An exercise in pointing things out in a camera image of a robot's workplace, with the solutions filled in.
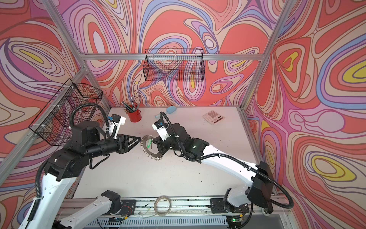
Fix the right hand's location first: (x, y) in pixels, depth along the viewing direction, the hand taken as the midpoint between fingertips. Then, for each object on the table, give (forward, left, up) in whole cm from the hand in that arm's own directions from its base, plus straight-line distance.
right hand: (156, 143), depth 69 cm
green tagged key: (-1, +3, +1) cm, 3 cm away
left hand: (-3, +4, +10) cm, 11 cm away
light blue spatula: (+47, -3, -25) cm, 54 cm away
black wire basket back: (+60, -7, +8) cm, 61 cm away
